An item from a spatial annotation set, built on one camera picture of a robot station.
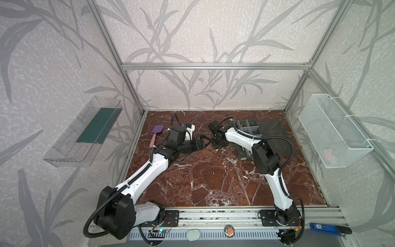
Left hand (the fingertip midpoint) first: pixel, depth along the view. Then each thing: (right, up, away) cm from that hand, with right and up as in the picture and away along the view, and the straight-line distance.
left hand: (208, 139), depth 77 cm
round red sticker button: (+10, -42, -7) cm, 44 cm away
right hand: (+6, -3, +24) cm, 25 cm away
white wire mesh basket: (+53, +1, -15) cm, 55 cm away
